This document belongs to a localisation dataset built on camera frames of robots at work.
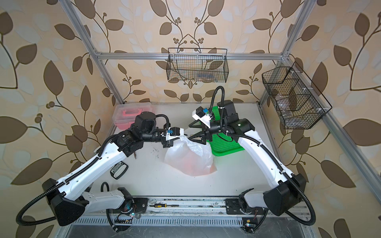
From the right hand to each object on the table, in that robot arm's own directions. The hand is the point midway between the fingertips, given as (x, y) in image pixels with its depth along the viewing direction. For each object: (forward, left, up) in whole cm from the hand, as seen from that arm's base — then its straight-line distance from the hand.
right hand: (190, 131), depth 67 cm
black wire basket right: (+12, -55, +1) cm, 56 cm away
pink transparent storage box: (+29, +45, -19) cm, 57 cm away
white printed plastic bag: (-8, -2, -12) cm, 14 cm away
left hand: (0, +3, +1) cm, 3 cm away
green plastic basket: (+9, -18, -31) cm, 37 cm away
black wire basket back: (+52, -10, +2) cm, 53 cm away
